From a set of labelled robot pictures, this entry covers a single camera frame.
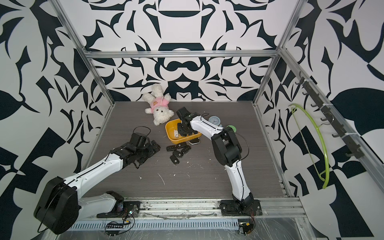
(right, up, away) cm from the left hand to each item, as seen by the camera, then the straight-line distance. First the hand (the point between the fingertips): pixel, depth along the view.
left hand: (155, 147), depth 87 cm
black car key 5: (+12, -5, +5) cm, 14 cm away
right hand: (+15, +11, +12) cm, 21 cm away
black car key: (+22, +2, +11) cm, 25 cm away
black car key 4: (+17, -2, +7) cm, 19 cm away
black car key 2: (+7, -2, +8) cm, 11 cm away
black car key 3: (+14, 0, +9) cm, 17 cm away
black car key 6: (+11, -8, +3) cm, 13 cm away
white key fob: (+11, +5, +12) cm, 17 cm away
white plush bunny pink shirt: (-3, +27, +21) cm, 35 cm away
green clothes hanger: (+72, -6, -29) cm, 78 cm away
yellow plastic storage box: (+7, +12, +18) cm, 23 cm away
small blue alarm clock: (+37, +15, +18) cm, 44 cm away
